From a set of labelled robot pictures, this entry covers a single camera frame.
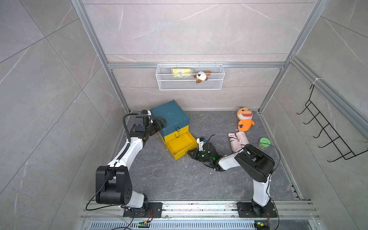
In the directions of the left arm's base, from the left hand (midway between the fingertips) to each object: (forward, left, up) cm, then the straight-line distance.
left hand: (164, 120), depth 87 cm
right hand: (-13, -14, -17) cm, 26 cm away
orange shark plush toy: (+15, -59, -13) cm, 62 cm away
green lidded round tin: (-9, -66, -16) cm, 69 cm away
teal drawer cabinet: (+2, -7, 0) cm, 8 cm away
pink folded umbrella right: (-3, -53, -17) cm, 56 cm away
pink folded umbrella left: (-9, -47, -17) cm, 50 cm away
